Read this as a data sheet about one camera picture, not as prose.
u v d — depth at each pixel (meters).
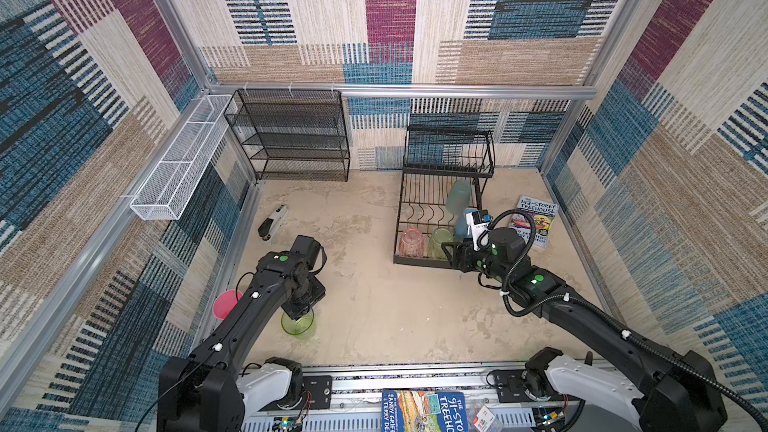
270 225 1.00
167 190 0.71
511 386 0.73
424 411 0.69
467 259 0.70
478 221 0.69
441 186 1.14
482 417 0.69
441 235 0.90
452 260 0.73
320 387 0.76
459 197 1.07
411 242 0.94
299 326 0.83
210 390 0.39
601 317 0.48
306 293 0.66
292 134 1.11
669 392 0.39
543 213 1.04
